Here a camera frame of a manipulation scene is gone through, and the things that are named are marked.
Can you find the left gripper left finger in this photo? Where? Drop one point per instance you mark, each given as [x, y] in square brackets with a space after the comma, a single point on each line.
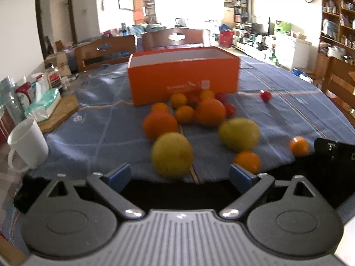
[108, 186]

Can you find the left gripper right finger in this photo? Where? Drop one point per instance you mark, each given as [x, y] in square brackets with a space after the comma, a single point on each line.
[253, 187]

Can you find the yellow-green pear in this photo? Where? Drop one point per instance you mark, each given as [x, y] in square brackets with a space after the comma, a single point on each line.
[172, 155]
[239, 134]

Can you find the small tangerine front right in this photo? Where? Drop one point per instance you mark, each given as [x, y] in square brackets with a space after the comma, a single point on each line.
[248, 160]

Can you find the small tangerine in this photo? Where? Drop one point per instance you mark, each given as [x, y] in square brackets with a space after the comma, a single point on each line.
[299, 146]
[184, 115]
[248, 160]
[178, 100]

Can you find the small tangerine far right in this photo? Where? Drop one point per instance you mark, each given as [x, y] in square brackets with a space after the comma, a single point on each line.
[299, 146]

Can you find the wooden chair right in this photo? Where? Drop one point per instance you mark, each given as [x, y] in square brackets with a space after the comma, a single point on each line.
[339, 80]

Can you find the wooden chair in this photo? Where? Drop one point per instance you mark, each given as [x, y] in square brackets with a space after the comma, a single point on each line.
[339, 80]
[108, 50]
[172, 37]

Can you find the blue checked tablecloth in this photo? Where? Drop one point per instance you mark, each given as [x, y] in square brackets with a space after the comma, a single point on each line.
[107, 131]

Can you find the large orange left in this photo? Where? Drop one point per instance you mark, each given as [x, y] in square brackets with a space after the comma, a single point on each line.
[159, 123]

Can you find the large orange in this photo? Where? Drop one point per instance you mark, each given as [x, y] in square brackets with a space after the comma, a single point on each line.
[159, 123]
[210, 112]

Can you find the large orange centre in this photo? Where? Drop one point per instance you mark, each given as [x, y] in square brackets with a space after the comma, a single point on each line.
[210, 112]

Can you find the white mug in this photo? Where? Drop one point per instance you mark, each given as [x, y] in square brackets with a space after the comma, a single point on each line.
[27, 140]

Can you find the red cherry tomato far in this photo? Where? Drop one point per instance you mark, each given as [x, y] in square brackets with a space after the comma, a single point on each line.
[266, 96]

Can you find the wooden board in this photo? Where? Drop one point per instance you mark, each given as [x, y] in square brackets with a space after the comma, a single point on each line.
[66, 107]

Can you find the small tangerine centre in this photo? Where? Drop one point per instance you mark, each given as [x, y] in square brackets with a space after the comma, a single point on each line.
[184, 115]

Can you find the tissue pack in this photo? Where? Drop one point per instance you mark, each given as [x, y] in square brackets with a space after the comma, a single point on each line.
[42, 110]

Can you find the small tangerine back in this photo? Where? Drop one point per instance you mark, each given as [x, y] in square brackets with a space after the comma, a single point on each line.
[178, 100]

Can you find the orange cardboard box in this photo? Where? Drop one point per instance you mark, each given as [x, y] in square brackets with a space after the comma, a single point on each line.
[155, 75]

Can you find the labelled glass bottle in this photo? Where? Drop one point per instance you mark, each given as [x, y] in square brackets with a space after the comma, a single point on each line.
[53, 77]

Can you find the wooden bookshelf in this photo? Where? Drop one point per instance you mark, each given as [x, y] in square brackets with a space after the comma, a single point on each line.
[336, 35]

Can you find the wooden chair left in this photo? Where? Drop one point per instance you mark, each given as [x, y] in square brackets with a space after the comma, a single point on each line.
[108, 50]

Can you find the wooden chair centre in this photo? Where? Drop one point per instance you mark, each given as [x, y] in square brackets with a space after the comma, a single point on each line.
[172, 37]

